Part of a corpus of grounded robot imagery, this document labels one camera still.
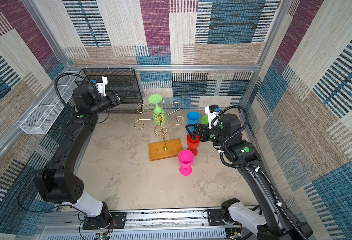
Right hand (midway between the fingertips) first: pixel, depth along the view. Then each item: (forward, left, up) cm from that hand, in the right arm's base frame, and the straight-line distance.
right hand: (194, 129), depth 67 cm
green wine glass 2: (+19, -10, -17) cm, 27 cm away
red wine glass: (+5, -1, -21) cm, 22 cm away
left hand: (+19, +31, +8) cm, 37 cm away
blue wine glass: (+24, -3, -20) cm, 31 cm away
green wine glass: (+21, +18, 0) cm, 28 cm away
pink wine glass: (-1, +3, -25) cm, 26 cm away
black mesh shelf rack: (+50, +44, -9) cm, 67 cm away
